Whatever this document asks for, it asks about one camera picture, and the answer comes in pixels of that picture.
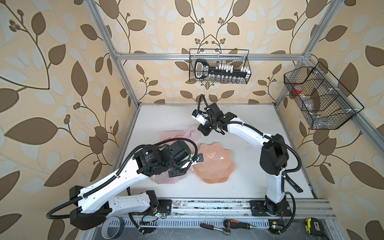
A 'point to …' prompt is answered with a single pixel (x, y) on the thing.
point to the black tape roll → (105, 224)
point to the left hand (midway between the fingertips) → (184, 160)
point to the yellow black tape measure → (314, 227)
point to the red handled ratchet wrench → (226, 231)
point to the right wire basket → (324, 102)
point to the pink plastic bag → (191, 135)
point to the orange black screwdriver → (232, 224)
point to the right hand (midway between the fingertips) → (200, 128)
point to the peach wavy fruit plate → (217, 165)
